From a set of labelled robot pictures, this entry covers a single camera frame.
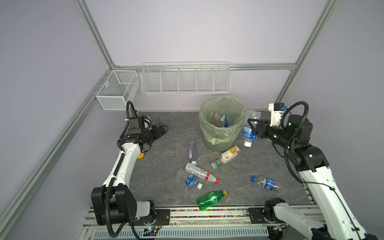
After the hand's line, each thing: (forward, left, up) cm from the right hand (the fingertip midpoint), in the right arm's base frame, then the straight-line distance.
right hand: (252, 121), depth 64 cm
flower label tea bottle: (+1, +5, -31) cm, 32 cm away
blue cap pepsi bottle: (-16, -13, -33) cm, 39 cm away
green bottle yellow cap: (-24, +18, -32) cm, 44 cm away
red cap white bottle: (-10, +23, -33) cm, 41 cm away
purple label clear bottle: (+4, +28, -32) cm, 43 cm away
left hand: (+7, +43, -16) cm, 46 cm away
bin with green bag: (+4, +11, -20) cm, 23 cm away
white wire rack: (+50, +33, -10) cm, 61 cm away
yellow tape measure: (+2, +61, -36) cm, 70 cm away
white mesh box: (+43, +77, -12) cm, 89 cm away
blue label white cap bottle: (-14, +28, -32) cm, 45 cm away
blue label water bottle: (-5, +2, -2) cm, 6 cm away
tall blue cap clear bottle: (+21, +9, -21) cm, 31 cm away
